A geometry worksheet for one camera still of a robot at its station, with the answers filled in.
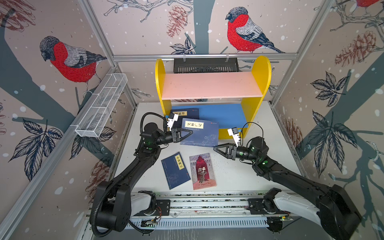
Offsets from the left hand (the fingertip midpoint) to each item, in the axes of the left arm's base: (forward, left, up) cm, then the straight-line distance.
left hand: (191, 135), depth 69 cm
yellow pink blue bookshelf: (+53, -33, -26) cm, 68 cm away
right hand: (-6, -11, -5) cm, 13 cm away
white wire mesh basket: (+6, +48, +2) cm, 48 cm away
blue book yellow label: (+2, -7, -2) cm, 8 cm away
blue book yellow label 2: (-6, +10, -28) cm, 30 cm away
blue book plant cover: (+23, 0, -11) cm, 25 cm away
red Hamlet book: (-7, -6, -28) cm, 29 cm away
